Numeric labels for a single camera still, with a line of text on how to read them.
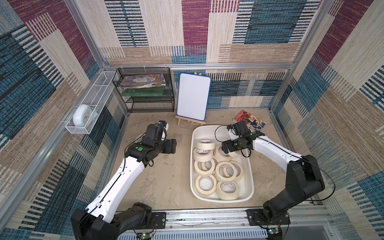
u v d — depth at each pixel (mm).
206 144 893
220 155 888
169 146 676
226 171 857
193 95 987
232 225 729
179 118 1074
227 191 803
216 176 827
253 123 1114
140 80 851
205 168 870
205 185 833
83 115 619
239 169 867
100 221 374
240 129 715
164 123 676
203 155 831
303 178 441
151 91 1014
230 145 810
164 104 1193
